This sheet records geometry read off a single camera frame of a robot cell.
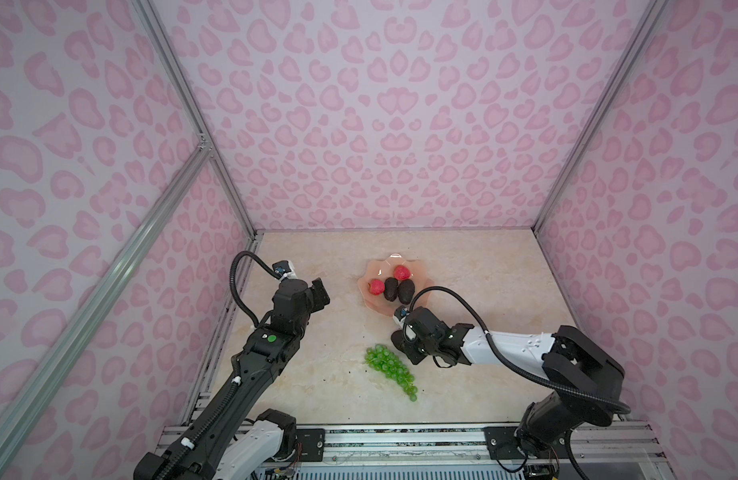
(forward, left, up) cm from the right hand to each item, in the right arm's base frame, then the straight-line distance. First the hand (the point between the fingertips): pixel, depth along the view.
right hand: (406, 342), depth 87 cm
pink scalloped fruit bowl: (+27, +7, 0) cm, 27 cm away
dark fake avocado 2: (+16, 0, +2) cm, 16 cm away
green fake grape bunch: (-6, +7, +2) cm, 10 cm away
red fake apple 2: (+23, +1, +2) cm, 24 cm away
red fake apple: (+18, +9, +2) cm, 20 cm away
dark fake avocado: (+18, +5, +1) cm, 19 cm away
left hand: (+8, +26, +19) cm, 33 cm away
